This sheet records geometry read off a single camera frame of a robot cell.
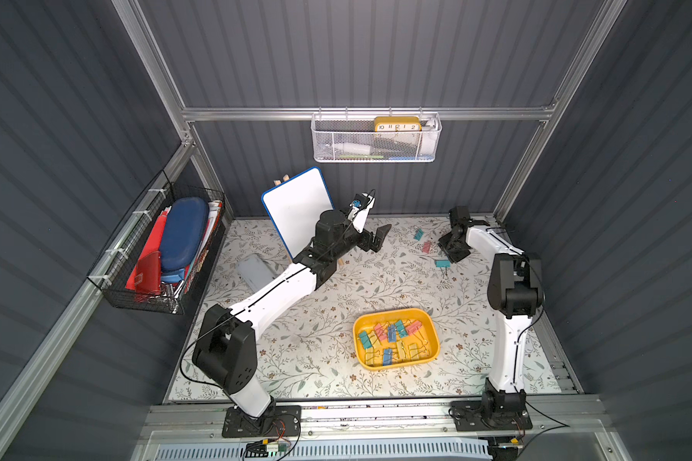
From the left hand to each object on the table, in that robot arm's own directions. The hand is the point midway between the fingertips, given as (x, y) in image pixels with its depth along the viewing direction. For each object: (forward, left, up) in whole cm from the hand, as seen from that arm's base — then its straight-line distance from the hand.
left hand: (381, 219), depth 77 cm
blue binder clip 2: (-20, -4, -30) cm, 36 cm away
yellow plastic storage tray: (-15, +3, -29) cm, 33 cm away
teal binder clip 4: (+6, -25, -29) cm, 38 cm away
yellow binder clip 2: (-25, -10, -30) cm, 40 cm away
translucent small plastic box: (+4, +43, -31) cm, 53 cm away
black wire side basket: (-9, +56, -1) cm, 57 cm away
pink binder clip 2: (-18, -11, -29) cm, 36 cm away
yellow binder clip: (-27, +2, -30) cm, 40 cm away
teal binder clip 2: (-18, -7, -29) cm, 35 cm away
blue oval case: (-4, +52, 0) cm, 52 cm away
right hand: (+12, -29, -27) cm, 42 cm away
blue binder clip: (-27, -2, -30) cm, 40 cm away
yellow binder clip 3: (-25, -7, -30) cm, 40 cm away
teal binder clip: (-21, +4, -31) cm, 38 cm away
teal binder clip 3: (+22, -19, -31) cm, 43 cm away
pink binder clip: (-19, -1, -29) cm, 35 cm away
